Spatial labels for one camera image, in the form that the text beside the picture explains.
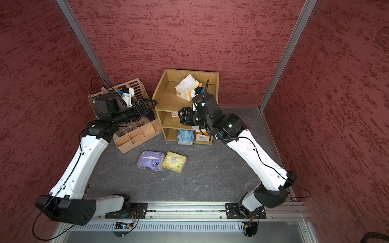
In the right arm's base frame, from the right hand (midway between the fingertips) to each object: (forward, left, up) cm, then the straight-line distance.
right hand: (183, 116), depth 63 cm
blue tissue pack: (+12, +3, -34) cm, 37 cm away
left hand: (+7, +15, -2) cm, 17 cm away
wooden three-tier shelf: (+17, +10, -9) cm, 21 cm away
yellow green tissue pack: (-6, +9, -33) cm, 35 cm away
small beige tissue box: (+19, +8, -19) cm, 28 cm away
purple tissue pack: (-5, +22, -33) cm, 40 cm away
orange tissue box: (+11, -10, -33) cm, 36 cm away
